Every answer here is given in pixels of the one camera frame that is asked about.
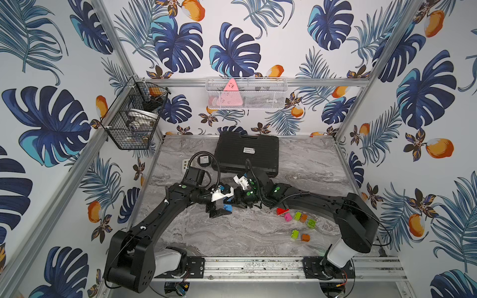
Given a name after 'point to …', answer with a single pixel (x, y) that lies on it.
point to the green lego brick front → (295, 234)
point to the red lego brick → (280, 211)
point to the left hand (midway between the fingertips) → (228, 197)
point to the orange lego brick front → (305, 238)
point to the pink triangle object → (230, 96)
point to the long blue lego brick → (228, 207)
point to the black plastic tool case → (233, 148)
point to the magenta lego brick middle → (288, 217)
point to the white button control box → (184, 164)
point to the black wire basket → (133, 121)
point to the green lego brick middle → (297, 216)
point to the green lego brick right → (311, 223)
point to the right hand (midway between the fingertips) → (224, 202)
